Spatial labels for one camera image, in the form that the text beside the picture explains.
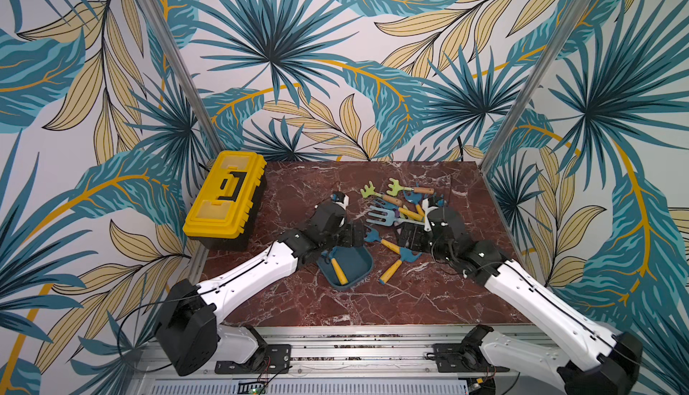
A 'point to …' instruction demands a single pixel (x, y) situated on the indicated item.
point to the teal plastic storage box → (356, 261)
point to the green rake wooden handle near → (369, 190)
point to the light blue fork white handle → (389, 218)
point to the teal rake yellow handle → (405, 255)
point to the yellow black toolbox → (223, 211)
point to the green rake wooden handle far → (396, 188)
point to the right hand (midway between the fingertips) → (407, 230)
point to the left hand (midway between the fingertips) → (353, 231)
